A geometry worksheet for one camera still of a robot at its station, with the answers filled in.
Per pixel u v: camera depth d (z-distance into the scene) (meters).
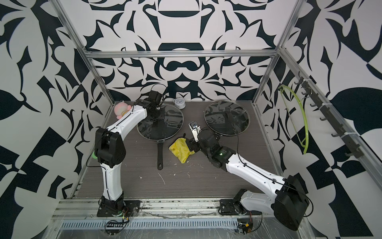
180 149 0.89
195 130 0.65
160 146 0.88
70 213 0.73
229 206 0.74
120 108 1.07
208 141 0.57
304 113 0.69
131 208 0.74
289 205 0.39
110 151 0.52
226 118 0.97
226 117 0.97
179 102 1.16
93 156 0.87
